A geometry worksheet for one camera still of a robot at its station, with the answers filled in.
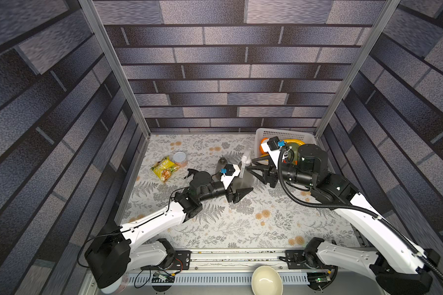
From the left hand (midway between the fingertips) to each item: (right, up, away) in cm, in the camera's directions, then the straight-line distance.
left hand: (247, 181), depth 67 cm
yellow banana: (+35, +16, +36) cm, 52 cm away
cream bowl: (+8, -39, +2) cm, 40 cm away
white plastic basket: (+41, +21, +41) cm, 62 cm away
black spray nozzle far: (-28, -1, +35) cm, 45 cm away
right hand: (0, +7, -6) cm, 10 cm away
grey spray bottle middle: (-10, +5, +23) cm, 25 cm away
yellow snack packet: (-42, +2, +31) cm, 52 cm away
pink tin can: (-34, +7, +33) cm, 48 cm away
